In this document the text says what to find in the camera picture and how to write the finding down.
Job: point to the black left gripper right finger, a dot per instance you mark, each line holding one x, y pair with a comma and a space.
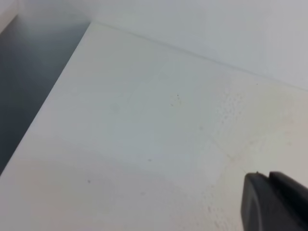
293, 192

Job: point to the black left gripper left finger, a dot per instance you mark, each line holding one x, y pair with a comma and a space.
263, 208

